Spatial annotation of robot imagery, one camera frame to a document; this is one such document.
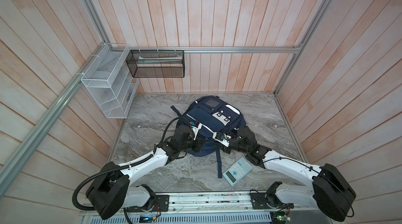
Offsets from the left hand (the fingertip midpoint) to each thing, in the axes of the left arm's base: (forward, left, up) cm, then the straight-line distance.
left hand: (204, 144), depth 81 cm
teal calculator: (-11, -18, -10) cm, 23 cm away
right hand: (+4, -6, +2) cm, 7 cm away
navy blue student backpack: (+19, -2, -2) cm, 19 cm away
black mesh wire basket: (+52, +32, +14) cm, 62 cm away
